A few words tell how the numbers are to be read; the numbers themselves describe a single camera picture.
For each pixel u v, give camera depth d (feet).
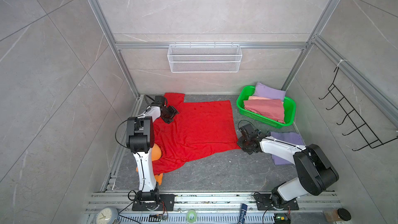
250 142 2.29
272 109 3.28
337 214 2.09
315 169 1.44
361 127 2.05
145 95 2.98
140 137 1.87
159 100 2.81
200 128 3.42
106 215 2.19
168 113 3.02
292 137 3.10
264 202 2.40
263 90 3.49
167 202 2.41
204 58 3.30
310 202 2.48
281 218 2.31
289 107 3.37
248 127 2.41
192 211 2.33
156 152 2.78
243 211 2.29
